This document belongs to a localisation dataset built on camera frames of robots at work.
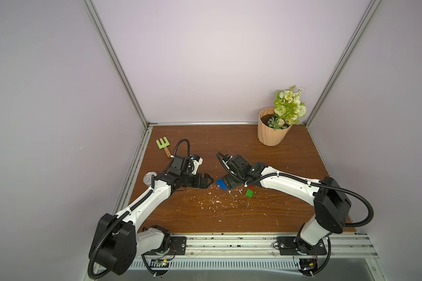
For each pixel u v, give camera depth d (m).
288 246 0.73
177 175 0.65
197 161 0.77
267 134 1.00
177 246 0.73
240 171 0.64
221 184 0.77
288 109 0.90
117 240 0.40
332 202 0.43
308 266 0.70
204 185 0.73
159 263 0.72
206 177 0.74
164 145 1.10
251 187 0.59
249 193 0.87
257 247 0.74
